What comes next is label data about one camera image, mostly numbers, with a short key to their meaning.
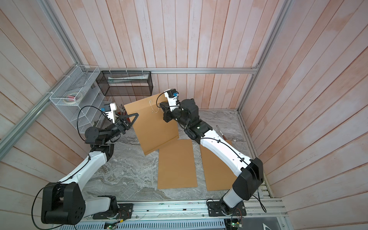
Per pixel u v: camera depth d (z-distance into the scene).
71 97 0.73
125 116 0.63
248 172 0.42
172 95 0.56
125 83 1.04
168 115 0.62
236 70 0.95
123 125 0.63
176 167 0.88
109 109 0.60
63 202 0.40
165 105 0.64
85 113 0.78
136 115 0.65
